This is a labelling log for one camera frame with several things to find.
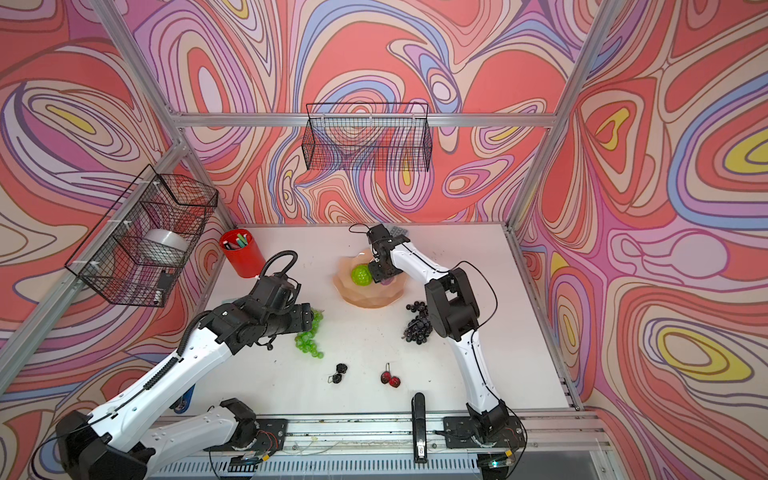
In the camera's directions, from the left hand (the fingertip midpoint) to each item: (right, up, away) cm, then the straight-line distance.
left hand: (306, 314), depth 78 cm
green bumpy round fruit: (+13, +9, +19) cm, 25 cm away
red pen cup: (-30, +16, +26) cm, 43 cm away
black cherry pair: (+7, -18, +4) cm, 20 cm away
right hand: (+21, +8, +24) cm, 33 cm away
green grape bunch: (-2, -9, +8) cm, 13 cm away
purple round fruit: (+21, +7, +19) cm, 29 cm away
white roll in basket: (-32, +18, -7) cm, 37 cm away
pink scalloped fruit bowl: (+16, +2, +21) cm, 26 cm away
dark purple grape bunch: (+31, -6, +9) cm, 32 cm away
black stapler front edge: (+29, -27, -7) cm, 40 cm away
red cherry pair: (+21, -18, +3) cm, 28 cm away
